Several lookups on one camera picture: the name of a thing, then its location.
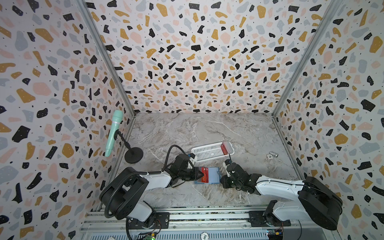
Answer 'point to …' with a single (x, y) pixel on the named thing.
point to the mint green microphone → (117, 116)
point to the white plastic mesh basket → (212, 151)
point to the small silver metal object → (270, 156)
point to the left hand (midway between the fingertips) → (206, 173)
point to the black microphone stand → (134, 155)
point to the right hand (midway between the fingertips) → (219, 178)
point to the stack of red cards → (224, 151)
